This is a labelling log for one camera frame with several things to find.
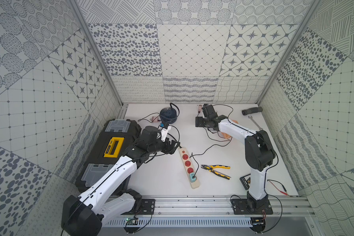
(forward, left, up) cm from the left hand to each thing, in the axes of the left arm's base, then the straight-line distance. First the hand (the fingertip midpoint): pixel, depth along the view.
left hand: (171, 137), depth 78 cm
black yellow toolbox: (0, +31, -2) cm, 31 cm away
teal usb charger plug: (-17, -12, -14) cm, 25 cm away
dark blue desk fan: (+28, +5, -14) cm, 32 cm away
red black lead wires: (-20, -61, -22) cm, 68 cm away
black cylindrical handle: (+36, -59, -16) cm, 70 cm away
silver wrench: (+31, -59, -20) cm, 69 cm away
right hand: (+20, -19, -11) cm, 30 cm away
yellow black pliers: (-9, -23, -18) cm, 31 cm away
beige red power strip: (-8, -10, -18) cm, 23 cm away
